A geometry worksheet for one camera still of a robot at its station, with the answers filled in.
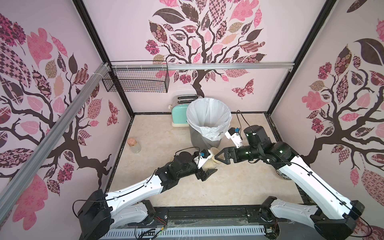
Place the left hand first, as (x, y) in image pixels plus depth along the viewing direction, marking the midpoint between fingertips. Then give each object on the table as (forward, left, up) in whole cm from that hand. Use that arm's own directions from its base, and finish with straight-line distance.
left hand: (211, 164), depth 73 cm
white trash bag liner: (+36, -2, -2) cm, 36 cm away
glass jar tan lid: (+2, 0, +10) cm, 10 cm away
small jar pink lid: (+18, +47, -12) cm, 51 cm away
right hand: (0, -4, +10) cm, 10 cm away
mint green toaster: (+43, +19, -3) cm, 47 cm away
